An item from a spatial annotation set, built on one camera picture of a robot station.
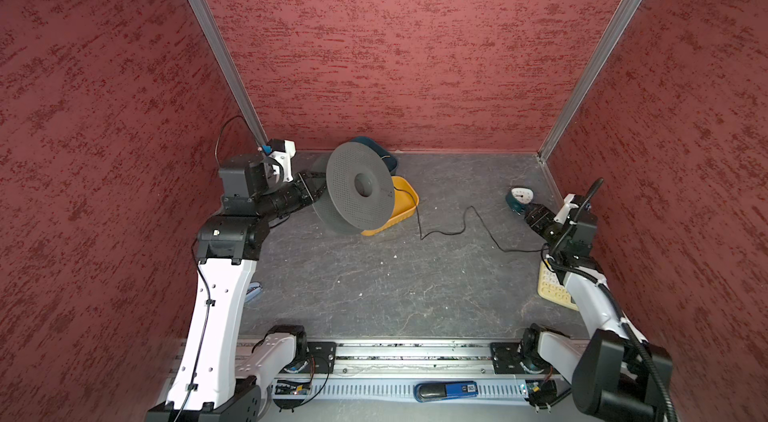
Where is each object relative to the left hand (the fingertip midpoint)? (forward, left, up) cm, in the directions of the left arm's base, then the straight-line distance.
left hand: (330, 185), depth 64 cm
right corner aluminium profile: (+46, -80, -9) cm, 93 cm away
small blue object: (-11, +26, -35) cm, 45 cm away
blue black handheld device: (-34, -23, -31) cm, 52 cm away
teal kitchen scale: (+22, -58, -33) cm, 71 cm away
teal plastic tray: (+41, -13, -35) cm, 55 cm away
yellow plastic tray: (+22, -18, -37) cm, 47 cm away
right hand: (+8, -54, -21) cm, 59 cm away
